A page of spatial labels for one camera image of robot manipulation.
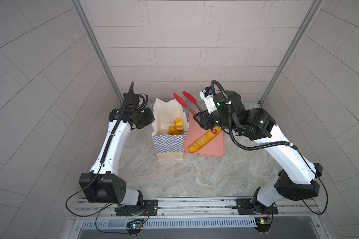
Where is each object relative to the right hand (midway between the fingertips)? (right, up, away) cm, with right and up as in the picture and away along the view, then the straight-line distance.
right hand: (197, 115), depth 61 cm
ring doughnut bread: (-9, -6, +32) cm, 34 cm away
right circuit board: (+31, -51, +7) cm, 60 cm away
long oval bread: (-13, -10, +30) cm, 34 cm away
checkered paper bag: (-14, -17, +16) cm, 27 cm away
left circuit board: (-27, -48, +4) cm, 55 cm away
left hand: (-20, 0, +17) cm, 26 cm away
